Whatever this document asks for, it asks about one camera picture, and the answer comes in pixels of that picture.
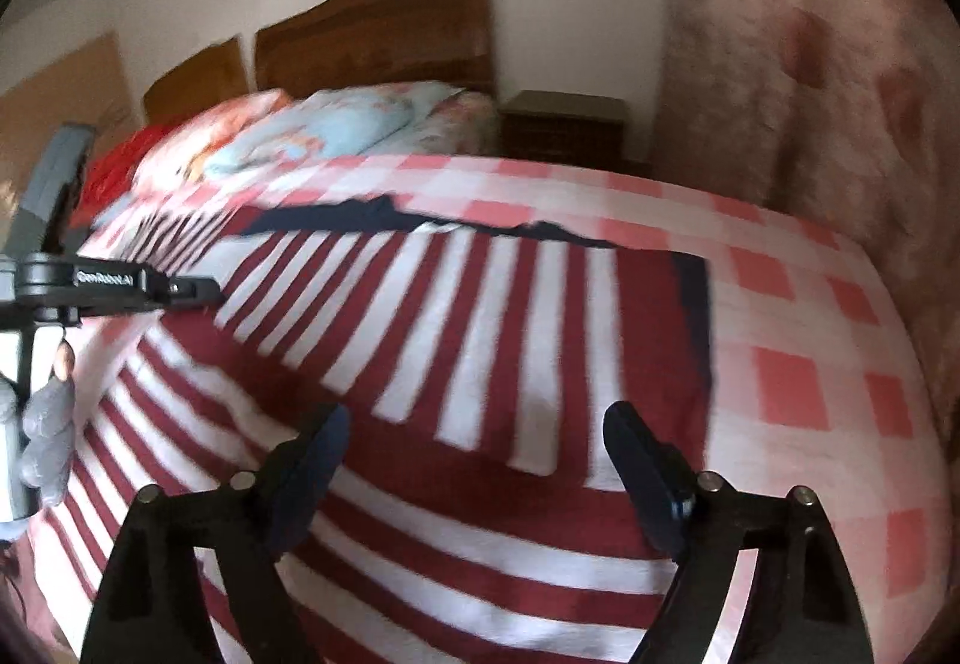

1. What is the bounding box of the small wooden headboard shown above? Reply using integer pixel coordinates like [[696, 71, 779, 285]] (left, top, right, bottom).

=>
[[142, 37, 251, 124]]

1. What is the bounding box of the red blanket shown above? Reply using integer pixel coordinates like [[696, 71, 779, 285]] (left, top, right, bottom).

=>
[[70, 124, 174, 228]]

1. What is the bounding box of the left hand in grey glove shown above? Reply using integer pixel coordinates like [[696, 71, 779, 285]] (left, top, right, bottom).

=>
[[18, 340, 76, 508]]

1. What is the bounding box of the light blue floral pillow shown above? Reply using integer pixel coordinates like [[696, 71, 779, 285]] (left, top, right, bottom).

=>
[[200, 80, 467, 181]]

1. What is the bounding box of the dark wooden nightstand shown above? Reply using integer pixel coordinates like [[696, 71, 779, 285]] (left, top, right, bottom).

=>
[[500, 90, 630, 171]]

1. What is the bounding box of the pink floral curtain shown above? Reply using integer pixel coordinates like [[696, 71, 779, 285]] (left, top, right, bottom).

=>
[[652, 0, 958, 428]]

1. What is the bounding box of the brown cardboard panel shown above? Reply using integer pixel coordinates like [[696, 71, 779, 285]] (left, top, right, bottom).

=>
[[2, 31, 140, 222]]

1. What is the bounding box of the pink white checkered bedsheet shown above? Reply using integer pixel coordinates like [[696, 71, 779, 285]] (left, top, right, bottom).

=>
[[88, 157, 952, 662]]

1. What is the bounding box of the red white striped shirt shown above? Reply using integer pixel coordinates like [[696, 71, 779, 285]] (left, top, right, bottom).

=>
[[29, 207, 711, 662]]

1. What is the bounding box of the large wooden headboard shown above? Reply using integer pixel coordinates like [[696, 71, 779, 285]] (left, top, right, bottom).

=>
[[254, 0, 496, 98]]

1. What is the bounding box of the pink floral pillow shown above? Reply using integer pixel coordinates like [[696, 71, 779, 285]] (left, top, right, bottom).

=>
[[132, 88, 293, 194]]

